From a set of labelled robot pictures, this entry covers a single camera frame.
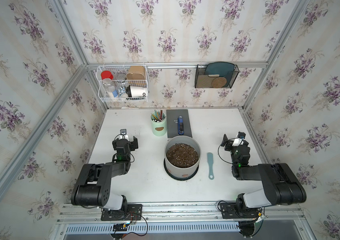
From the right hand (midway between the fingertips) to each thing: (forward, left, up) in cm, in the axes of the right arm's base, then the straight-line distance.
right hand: (234, 136), depth 89 cm
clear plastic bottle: (+22, +78, +19) cm, 83 cm away
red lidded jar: (+29, +79, +23) cm, 88 cm away
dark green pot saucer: (-23, +33, -8) cm, 41 cm away
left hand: (-1, +65, -2) cm, 65 cm away
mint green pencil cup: (+7, +46, +3) cm, 47 cm away
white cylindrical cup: (+22, +60, +16) cm, 66 cm away
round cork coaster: (+32, +7, +16) cm, 37 cm away
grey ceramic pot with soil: (-12, +32, -2) cm, 34 cm away
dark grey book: (+21, +38, -6) cm, 44 cm away
